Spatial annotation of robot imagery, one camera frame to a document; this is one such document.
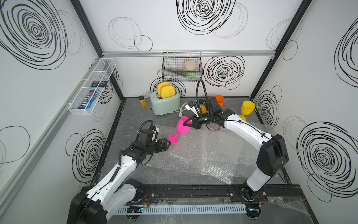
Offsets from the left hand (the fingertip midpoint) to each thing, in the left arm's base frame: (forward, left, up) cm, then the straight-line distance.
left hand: (165, 144), depth 81 cm
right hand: (+8, -12, +11) cm, 18 cm away
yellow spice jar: (+38, +22, -4) cm, 44 cm away
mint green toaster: (+31, +5, -2) cm, 31 cm away
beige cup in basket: (+48, -14, +22) cm, 54 cm away
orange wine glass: (+35, -37, +3) cm, 51 cm away
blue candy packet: (+13, +40, +22) cm, 47 cm away
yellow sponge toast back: (+39, +8, +9) cm, 41 cm away
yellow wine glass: (+26, -53, +5) cm, 60 cm away
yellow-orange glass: (+11, -20, +20) cm, 30 cm away
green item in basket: (+44, -17, +17) cm, 50 cm away
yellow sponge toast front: (+37, +1, +8) cm, 38 cm away
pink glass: (+8, -9, +4) cm, 12 cm away
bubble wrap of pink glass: (0, -35, -9) cm, 36 cm away
